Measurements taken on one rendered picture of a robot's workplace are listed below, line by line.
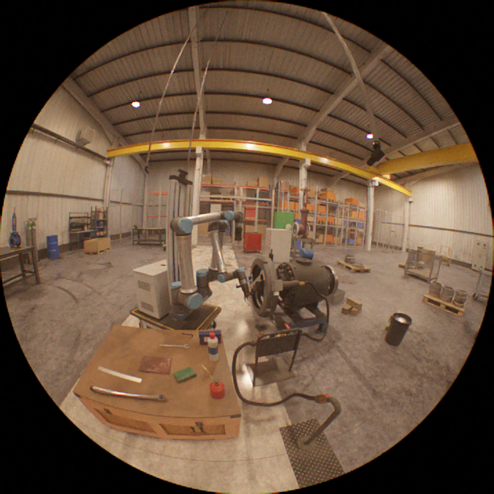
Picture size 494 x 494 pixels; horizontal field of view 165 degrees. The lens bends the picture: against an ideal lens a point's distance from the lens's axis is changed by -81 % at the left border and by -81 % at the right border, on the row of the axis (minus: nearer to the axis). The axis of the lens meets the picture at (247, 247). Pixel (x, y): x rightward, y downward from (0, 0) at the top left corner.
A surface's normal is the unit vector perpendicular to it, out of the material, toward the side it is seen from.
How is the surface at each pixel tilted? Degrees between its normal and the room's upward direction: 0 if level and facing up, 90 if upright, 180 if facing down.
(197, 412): 0
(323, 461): 0
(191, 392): 0
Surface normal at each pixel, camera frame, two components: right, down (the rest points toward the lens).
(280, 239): 0.13, 0.15
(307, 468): 0.05, -0.99
